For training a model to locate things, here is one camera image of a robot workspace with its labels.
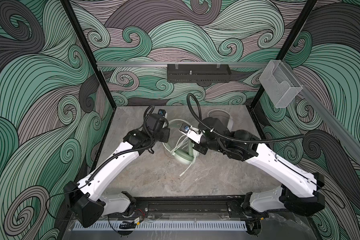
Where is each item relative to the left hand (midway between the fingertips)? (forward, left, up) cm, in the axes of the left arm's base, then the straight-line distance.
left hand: (166, 129), depth 75 cm
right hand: (-8, -12, +7) cm, 16 cm away
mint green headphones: (-13, -10, -1) cm, 16 cm away
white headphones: (+23, -44, -18) cm, 52 cm away
